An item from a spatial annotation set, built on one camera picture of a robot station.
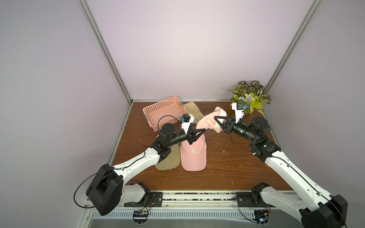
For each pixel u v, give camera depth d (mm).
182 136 644
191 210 715
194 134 642
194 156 834
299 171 445
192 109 1142
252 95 907
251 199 704
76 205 393
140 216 719
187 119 614
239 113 597
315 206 379
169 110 1137
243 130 580
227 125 590
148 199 673
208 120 648
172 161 854
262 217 710
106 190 407
